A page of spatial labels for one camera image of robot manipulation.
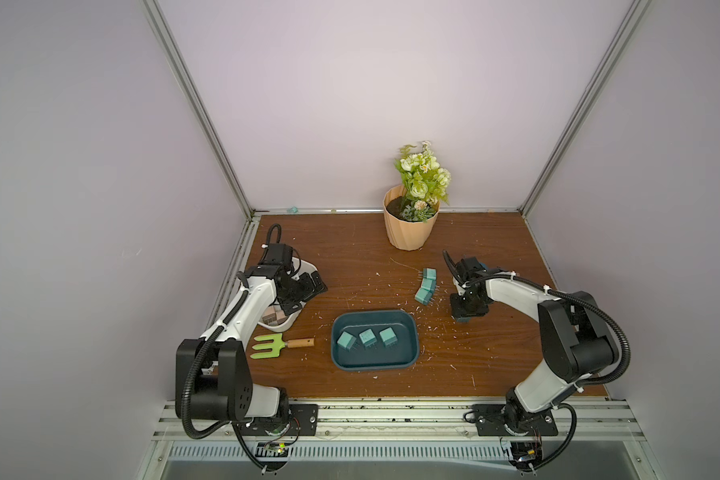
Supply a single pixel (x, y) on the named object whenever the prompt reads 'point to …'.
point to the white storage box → (302, 266)
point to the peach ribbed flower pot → (406, 235)
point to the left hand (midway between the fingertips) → (320, 291)
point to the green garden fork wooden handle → (277, 344)
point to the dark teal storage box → (399, 355)
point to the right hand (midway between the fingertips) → (460, 308)
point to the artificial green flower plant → (425, 181)
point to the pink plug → (273, 316)
